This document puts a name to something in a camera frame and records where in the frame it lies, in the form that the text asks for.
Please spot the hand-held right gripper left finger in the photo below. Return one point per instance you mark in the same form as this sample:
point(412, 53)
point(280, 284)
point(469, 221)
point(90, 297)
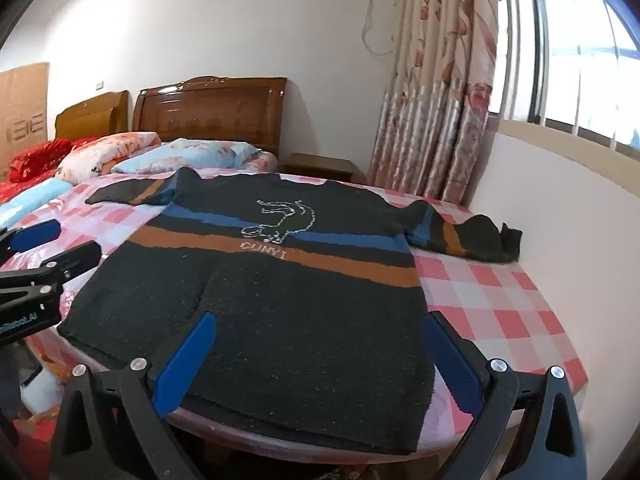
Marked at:
point(184, 362)

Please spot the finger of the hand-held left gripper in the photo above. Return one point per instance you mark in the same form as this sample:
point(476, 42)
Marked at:
point(75, 259)
point(36, 235)

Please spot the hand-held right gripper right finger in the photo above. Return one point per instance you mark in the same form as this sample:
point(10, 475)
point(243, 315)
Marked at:
point(452, 365)

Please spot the dark striped knit sweater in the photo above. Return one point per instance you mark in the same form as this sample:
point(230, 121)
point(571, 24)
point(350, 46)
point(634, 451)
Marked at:
point(300, 320)

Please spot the plain light blue blanket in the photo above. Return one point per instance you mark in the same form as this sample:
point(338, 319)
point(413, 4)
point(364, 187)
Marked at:
point(30, 200)

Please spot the red quilt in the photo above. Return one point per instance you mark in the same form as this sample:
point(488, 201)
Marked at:
point(42, 157)

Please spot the pink checkered tablecloth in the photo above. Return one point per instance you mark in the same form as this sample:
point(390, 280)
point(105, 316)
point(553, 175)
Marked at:
point(500, 300)

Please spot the cardboard box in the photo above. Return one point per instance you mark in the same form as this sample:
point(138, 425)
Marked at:
point(22, 110)

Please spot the small wooden headboard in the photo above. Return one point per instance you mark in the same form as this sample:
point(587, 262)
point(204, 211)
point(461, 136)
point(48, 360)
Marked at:
point(90, 117)

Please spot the light blue floral pillow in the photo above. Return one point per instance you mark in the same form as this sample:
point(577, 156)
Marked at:
point(190, 156)

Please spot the large wooden headboard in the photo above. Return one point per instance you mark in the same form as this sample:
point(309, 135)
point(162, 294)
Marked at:
point(210, 112)

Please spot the dark wooden nightstand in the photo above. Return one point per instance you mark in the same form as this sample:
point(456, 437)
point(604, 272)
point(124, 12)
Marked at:
point(317, 166)

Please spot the pink floral curtain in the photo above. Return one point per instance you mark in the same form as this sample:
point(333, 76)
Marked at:
point(435, 85)

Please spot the barred window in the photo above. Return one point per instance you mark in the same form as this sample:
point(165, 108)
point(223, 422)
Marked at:
point(575, 50)

